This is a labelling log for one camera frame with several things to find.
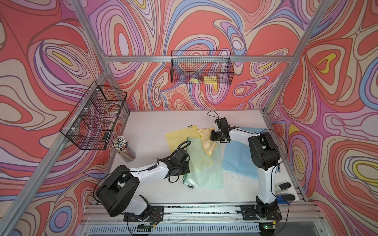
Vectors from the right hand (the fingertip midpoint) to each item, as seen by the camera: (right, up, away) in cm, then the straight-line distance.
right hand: (212, 140), depth 104 cm
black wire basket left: (-66, +11, -30) cm, 74 cm away
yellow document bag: (-26, +1, +3) cm, 26 cm away
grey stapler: (+35, -23, -26) cm, 49 cm away
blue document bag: (+16, -11, -9) cm, 21 cm away
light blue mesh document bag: (+14, +8, -36) cm, 40 cm away
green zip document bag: (-6, -18, -16) cm, 25 cm away
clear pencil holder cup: (-53, 0, -24) cm, 59 cm away
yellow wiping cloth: (-3, -3, -8) cm, 9 cm away
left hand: (-15, -16, -16) cm, 28 cm away
